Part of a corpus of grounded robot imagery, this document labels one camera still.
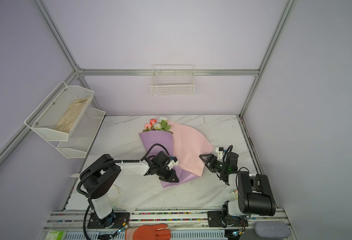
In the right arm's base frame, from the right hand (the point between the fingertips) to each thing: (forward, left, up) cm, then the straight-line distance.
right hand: (201, 160), depth 87 cm
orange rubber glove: (-35, +27, -6) cm, 44 cm away
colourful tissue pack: (-18, -17, -3) cm, 25 cm away
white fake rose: (+32, +26, +1) cm, 41 cm away
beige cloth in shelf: (+12, +71, +24) cm, 76 cm away
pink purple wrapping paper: (+10, +7, -3) cm, 12 cm away
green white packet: (-37, +70, -4) cm, 79 cm away
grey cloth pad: (-33, -31, -6) cm, 46 cm away
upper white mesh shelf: (+12, +78, +25) cm, 83 cm away
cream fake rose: (+28, +30, -1) cm, 41 cm away
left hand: (-11, +14, -6) cm, 19 cm away
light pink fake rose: (+30, +38, -3) cm, 48 cm away
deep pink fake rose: (+34, +34, -2) cm, 48 cm away
